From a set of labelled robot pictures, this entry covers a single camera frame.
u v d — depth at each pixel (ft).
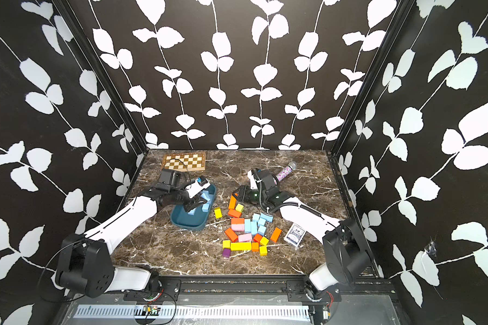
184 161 3.65
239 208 3.13
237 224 2.96
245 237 2.83
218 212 3.06
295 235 2.84
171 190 2.20
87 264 1.34
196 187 2.45
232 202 3.19
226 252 2.73
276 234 2.89
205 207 3.02
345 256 1.42
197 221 2.96
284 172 3.52
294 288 2.45
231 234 2.84
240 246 2.76
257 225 2.95
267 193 2.14
